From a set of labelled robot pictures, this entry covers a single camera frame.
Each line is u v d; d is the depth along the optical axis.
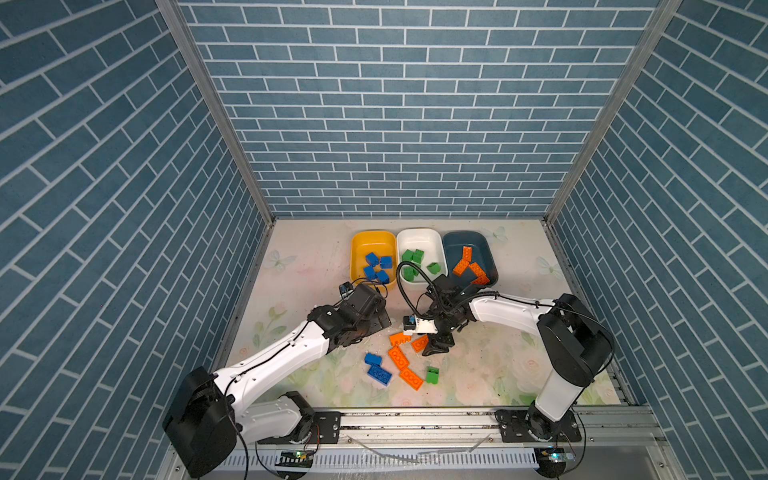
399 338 0.86
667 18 0.71
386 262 1.06
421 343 0.87
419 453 0.71
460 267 1.05
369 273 1.02
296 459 0.72
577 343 0.47
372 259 1.05
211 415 0.39
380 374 0.82
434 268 1.03
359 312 0.61
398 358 0.84
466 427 0.75
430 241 1.11
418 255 1.05
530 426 0.67
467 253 1.09
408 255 1.05
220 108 0.87
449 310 0.68
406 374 0.82
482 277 1.02
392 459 0.71
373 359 0.84
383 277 1.02
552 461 0.72
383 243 1.11
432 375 0.82
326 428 0.74
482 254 1.08
